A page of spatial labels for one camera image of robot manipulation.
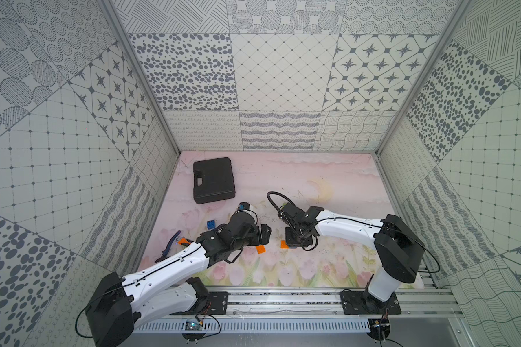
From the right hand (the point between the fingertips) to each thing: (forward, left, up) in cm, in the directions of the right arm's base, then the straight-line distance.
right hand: (293, 244), depth 85 cm
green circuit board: (-27, +36, -4) cm, 45 cm away
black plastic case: (+31, +38, +3) cm, 49 cm away
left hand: (0, +10, +11) cm, 15 cm away
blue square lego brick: (+9, +36, -1) cm, 37 cm away
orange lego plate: (-1, +13, -2) cm, 13 cm away
